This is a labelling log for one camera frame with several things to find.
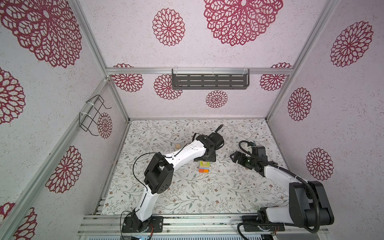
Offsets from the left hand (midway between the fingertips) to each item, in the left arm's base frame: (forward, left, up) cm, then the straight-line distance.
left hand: (204, 159), depth 88 cm
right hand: (+3, -20, -1) cm, 20 cm away
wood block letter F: (-1, 0, -2) cm, 3 cm away
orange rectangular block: (-4, -1, -7) cm, 8 cm away
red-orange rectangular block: (-4, +2, -7) cm, 8 cm away
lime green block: (-2, +2, -3) cm, 4 cm away
